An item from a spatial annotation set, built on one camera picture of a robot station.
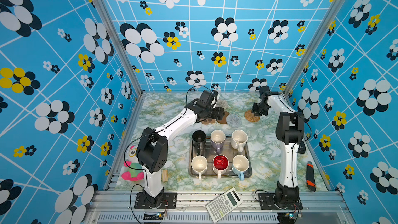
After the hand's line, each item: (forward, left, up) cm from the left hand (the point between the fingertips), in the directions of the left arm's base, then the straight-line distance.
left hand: (221, 111), depth 87 cm
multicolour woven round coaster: (+20, -3, -16) cm, 26 cm away
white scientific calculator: (-43, +1, -17) cm, 46 cm away
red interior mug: (-24, +1, -17) cm, 29 cm away
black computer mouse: (-16, -47, -15) cm, 52 cm away
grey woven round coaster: (+4, -10, -16) cm, 19 cm away
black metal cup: (-10, +13, -14) cm, 21 cm away
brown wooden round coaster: (+4, -3, -16) cm, 17 cm away
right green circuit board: (-48, -27, -17) cm, 58 cm away
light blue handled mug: (-24, -10, -16) cm, 31 cm away
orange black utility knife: (-33, -45, -17) cm, 58 cm away
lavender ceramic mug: (-9, +2, -14) cm, 17 cm away
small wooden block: (-30, +31, -17) cm, 46 cm away
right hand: (+11, -27, -17) cm, 34 cm away
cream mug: (-9, -11, -16) cm, 21 cm away
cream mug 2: (-25, +13, -16) cm, 32 cm away
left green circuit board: (-48, +30, -18) cm, 59 cm away
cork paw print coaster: (+4, +8, -16) cm, 18 cm away
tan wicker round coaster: (+8, -22, -17) cm, 29 cm away
